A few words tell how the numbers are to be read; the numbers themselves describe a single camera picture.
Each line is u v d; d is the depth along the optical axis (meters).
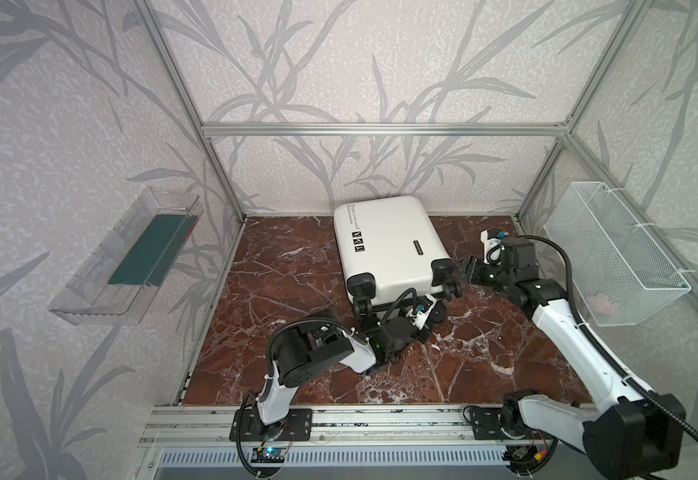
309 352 0.49
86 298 0.59
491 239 0.71
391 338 0.66
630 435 0.38
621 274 0.61
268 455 0.71
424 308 0.71
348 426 0.75
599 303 0.73
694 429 0.36
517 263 0.60
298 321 0.48
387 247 0.84
